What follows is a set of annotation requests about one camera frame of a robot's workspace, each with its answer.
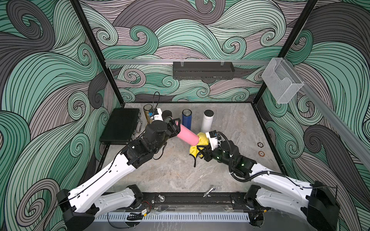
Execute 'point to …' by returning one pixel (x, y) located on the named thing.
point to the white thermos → (207, 121)
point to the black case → (121, 127)
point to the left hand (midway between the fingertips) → (176, 120)
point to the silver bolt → (206, 193)
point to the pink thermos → (188, 135)
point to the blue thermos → (187, 115)
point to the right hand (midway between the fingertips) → (195, 148)
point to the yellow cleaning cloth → (204, 140)
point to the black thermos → (166, 115)
